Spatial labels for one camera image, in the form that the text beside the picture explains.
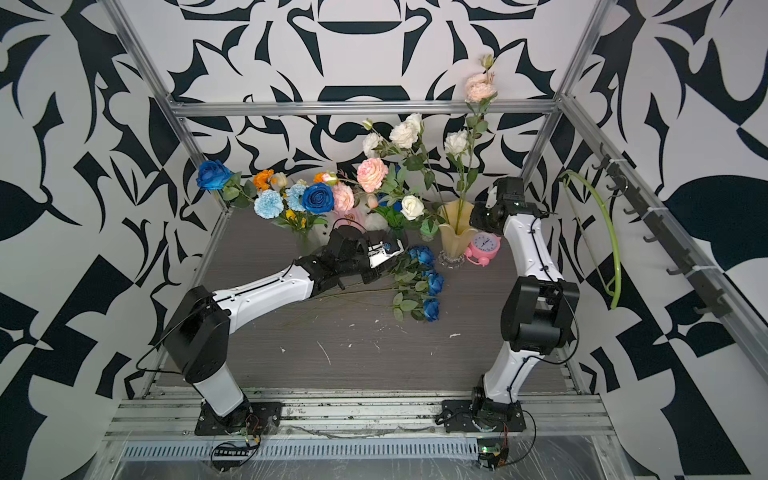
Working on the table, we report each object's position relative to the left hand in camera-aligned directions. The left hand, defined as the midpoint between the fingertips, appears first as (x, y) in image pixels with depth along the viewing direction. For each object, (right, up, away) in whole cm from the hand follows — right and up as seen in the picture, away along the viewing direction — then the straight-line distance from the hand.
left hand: (389, 248), depth 84 cm
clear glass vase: (-29, +1, +15) cm, 33 cm away
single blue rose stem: (+11, -3, +13) cm, 17 cm away
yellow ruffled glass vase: (+19, +4, +1) cm, 19 cm away
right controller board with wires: (+24, -47, -13) cm, 54 cm away
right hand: (+26, +10, +7) cm, 29 cm away
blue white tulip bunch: (+3, +9, -12) cm, 16 cm away
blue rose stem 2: (+13, -11, +8) cm, 19 cm away
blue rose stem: (+11, -18, +4) cm, 21 cm away
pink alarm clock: (+33, 0, +21) cm, 39 cm away
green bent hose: (+50, +1, -17) cm, 52 cm away
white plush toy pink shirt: (-10, +10, +23) cm, 27 cm away
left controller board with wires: (-39, -49, -11) cm, 64 cm away
